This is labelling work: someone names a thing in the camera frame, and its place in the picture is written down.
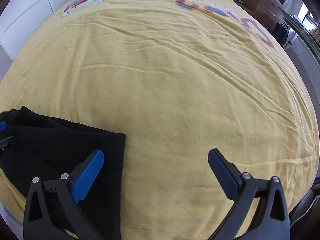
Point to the yellow dinosaur bed cover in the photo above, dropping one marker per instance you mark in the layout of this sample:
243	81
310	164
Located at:
178	78

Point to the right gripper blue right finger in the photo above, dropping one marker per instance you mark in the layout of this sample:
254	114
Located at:
271	217

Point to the long desk with rails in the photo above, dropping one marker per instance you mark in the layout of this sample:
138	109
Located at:
306	37

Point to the wooden drawer chest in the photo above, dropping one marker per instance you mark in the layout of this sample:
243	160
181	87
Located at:
266	12

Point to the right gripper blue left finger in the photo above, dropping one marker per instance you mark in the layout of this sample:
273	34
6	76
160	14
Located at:
51	210

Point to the black pants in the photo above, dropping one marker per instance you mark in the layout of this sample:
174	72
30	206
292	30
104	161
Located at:
46	147

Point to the black chair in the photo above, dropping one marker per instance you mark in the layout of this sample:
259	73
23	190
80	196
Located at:
304	218

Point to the white wardrobe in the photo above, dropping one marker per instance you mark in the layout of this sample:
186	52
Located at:
21	18

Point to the black bag on floor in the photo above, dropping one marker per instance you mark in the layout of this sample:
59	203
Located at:
281	32

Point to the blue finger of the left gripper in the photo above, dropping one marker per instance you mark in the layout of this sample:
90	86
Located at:
5	138

